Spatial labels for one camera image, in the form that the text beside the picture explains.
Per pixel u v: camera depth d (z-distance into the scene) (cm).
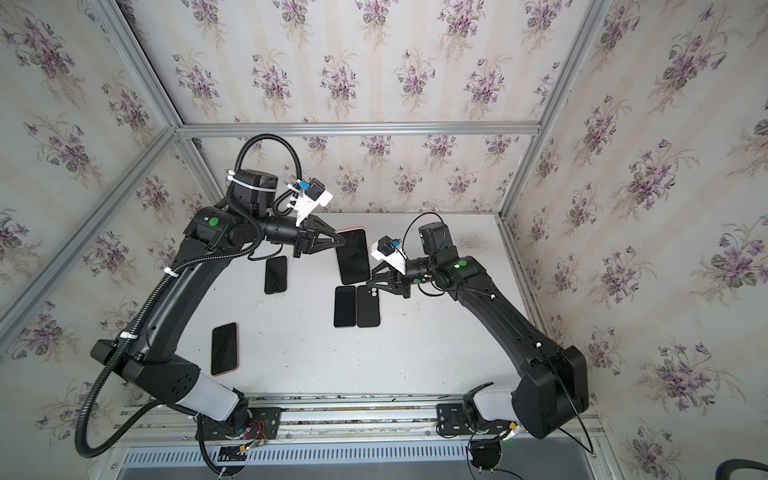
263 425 72
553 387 39
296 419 75
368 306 94
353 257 64
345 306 93
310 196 54
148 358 40
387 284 65
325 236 58
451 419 73
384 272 69
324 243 60
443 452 70
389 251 60
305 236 54
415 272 63
